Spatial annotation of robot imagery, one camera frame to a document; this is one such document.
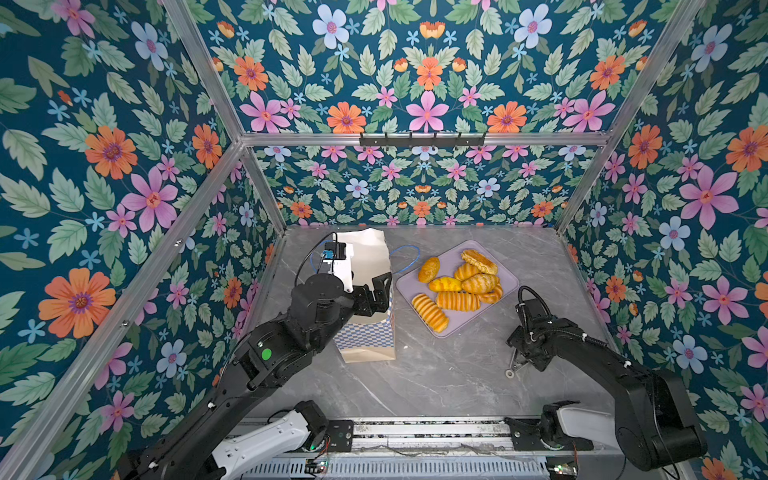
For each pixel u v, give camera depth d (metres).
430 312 0.91
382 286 0.54
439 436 0.75
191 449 0.37
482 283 0.95
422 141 0.92
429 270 1.01
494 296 0.98
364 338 0.75
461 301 0.95
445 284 0.98
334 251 0.50
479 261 1.04
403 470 0.77
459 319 0.94
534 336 0.65
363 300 0.52
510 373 0.82
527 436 0.73
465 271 1.00
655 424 0.41
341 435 0.74
